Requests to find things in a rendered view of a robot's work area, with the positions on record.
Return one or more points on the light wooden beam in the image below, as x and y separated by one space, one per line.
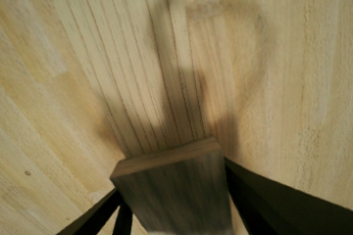
139 60

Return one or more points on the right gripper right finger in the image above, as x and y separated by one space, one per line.
277 209

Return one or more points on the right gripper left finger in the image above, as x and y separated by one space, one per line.
93 220

